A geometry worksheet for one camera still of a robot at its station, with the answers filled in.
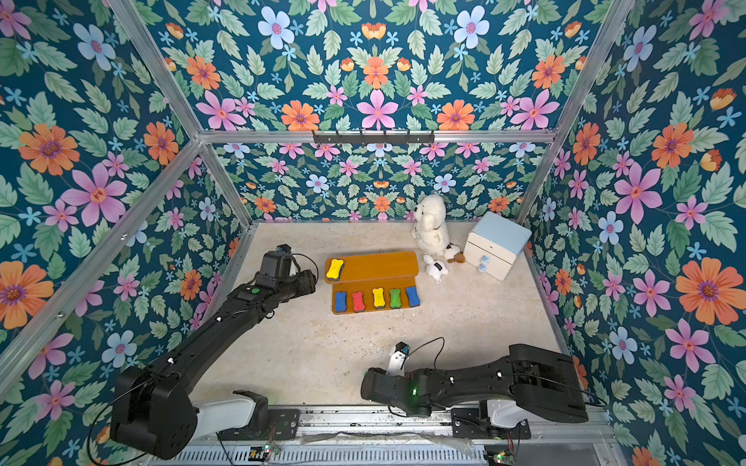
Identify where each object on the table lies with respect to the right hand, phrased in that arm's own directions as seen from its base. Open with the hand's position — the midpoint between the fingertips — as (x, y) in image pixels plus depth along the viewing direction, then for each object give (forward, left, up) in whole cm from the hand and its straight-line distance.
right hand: (367, 387), depth 77 cm
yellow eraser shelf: (+29, +12, +13) cm, 34 cm away
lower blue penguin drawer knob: (+41, -37, 0) cm, 55 cm away
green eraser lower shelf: (+28, -7, -1) cm, 29 cm away
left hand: (+27, +19, +13) cm, 35 cm away
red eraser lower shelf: (+25, +5, 0) cm, 26 cm away
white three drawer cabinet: (+42, -38, +12) cm, 58 cm away
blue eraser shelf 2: (+29, -12, -1) cm, 31 cm away
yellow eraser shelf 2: (+27, -1, 0) cm, 27 cm away
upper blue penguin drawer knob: (+41, -37, +5) cm, 56 cm away
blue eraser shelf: (+27, +12, -1) cm, 29 cm away
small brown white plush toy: (+47, -28, 0) cm, 55 cm away
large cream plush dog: (+47, -18, +13) cm, 52 cm away
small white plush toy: (+39, -21, 0) cm, 45 cm away
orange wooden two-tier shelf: (+31, -4, +11) cm, 33 cm away
